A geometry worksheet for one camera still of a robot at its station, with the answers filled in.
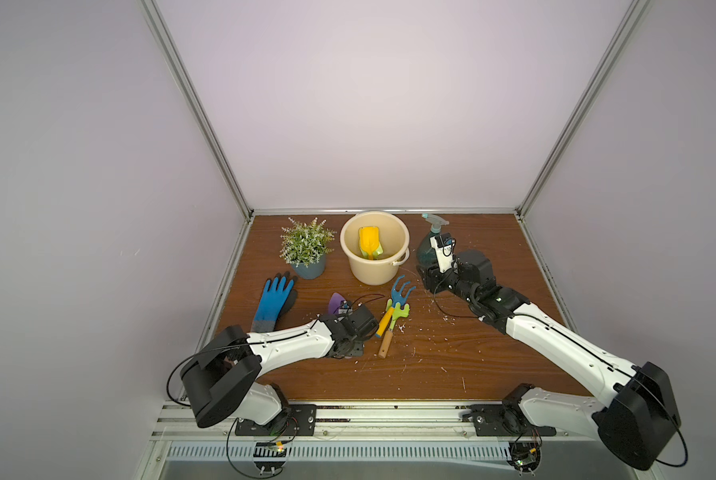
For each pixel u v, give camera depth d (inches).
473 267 22.7
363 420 29.6
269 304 37.3
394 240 36.9
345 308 31.2
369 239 39.4
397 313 36.1
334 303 36.6
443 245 26.4
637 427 15.1
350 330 26.0
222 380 16.6
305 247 34.6
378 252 39.5
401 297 37.1
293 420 28.5
